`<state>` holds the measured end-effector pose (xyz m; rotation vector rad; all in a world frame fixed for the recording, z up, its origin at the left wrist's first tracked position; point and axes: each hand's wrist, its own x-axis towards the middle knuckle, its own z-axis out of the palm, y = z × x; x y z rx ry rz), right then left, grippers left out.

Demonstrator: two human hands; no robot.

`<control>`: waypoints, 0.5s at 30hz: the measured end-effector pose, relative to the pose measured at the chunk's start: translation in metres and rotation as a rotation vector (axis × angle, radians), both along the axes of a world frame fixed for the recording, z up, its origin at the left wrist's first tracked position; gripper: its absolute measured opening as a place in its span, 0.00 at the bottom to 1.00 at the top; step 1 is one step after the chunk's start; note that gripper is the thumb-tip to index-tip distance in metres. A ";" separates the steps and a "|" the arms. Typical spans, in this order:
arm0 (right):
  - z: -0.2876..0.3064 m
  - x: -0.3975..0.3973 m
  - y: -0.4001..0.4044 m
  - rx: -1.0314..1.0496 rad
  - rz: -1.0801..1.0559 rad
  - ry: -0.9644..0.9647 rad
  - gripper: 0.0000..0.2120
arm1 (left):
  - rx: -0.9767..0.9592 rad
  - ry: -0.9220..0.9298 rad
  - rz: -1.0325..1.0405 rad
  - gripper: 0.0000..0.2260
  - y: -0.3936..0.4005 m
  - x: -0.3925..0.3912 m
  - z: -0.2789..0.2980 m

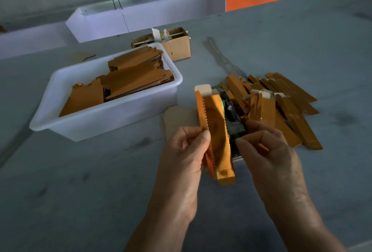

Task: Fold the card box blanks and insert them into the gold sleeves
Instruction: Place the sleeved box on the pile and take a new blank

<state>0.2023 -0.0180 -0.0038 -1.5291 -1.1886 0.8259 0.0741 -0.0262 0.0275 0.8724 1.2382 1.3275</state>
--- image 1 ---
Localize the person's right hand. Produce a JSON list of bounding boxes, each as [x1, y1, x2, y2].
[[235, 120, 315, 215]]

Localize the person's left hand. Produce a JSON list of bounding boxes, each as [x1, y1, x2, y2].
[[154, 126, 212, 222]]

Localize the gold carton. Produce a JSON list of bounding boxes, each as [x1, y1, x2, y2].
[[195, 91, 237, 186]]

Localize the pile of beige blanks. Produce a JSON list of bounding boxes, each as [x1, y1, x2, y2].
[[161, 106, 201, 141]]

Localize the pile of gold boxes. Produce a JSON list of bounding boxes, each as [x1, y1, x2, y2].
[[224, 73, 323, 151]]

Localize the gold cartons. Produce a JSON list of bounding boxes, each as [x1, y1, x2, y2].
[[59, 46, 174, 117]]

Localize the person's right forearm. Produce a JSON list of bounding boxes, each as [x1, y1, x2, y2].
[[270, 199, 350, 252]]

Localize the person's left forearm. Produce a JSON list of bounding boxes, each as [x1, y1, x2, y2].
[[125, 205, 198, 252]]

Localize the black tape dispenser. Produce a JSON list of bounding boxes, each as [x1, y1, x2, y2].
[[220, 83, 252, 159]]

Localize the white plastic bin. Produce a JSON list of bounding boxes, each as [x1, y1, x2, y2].
[[29, 42, 183, 142]]

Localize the small cardboard box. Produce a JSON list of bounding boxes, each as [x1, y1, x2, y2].
[[131, 26, 192, 63]]

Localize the long white tray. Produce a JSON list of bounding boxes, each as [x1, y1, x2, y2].
[[0, 22, 76, 61], [65, 0, 226, 43]]

